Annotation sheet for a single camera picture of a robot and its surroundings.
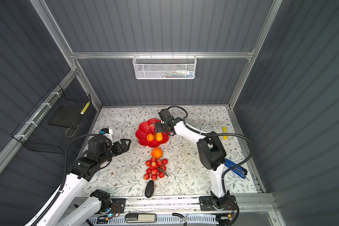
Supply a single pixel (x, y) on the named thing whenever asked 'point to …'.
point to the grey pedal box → (141, 218)
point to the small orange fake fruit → (150, 137)
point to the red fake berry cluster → (157, 166)
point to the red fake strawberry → (152, 128)
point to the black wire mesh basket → (50, 125)
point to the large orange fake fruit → (157, 152)
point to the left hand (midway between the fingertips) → (125, 143)
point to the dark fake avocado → (149, 189)
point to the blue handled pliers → (240, 171)
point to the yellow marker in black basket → (85, 108)
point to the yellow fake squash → (159, 136)
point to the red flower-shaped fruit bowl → (146, 133)
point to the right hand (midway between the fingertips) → (161, 127)
